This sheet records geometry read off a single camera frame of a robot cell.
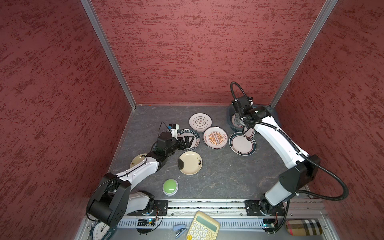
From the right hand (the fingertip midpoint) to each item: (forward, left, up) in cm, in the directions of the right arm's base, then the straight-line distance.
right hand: (242, 121), depth 80 cm
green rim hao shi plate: (+10, +30, -23) cm, 39 cm away
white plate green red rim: (-2, -3, -23) cm, 24 cm away
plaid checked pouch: (-47, -23, -21) cm, 56 cm away
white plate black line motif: (+19, +22, -23) cm, 37 cm away
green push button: (-27, +41, -22) cm, 54 cm away
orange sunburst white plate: (+5, +12, -23) cm, 26 cm away
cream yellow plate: (-13, +28, -24) cm, 39 cm away
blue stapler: (-45, +34, -22) cm, 61 cm away
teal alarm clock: (-45, +69, -19) cm, 85 cm away
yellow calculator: (-45, +23, -22) cm, 55 cm away
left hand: (-4, +30, -11) cm, 32 cm away
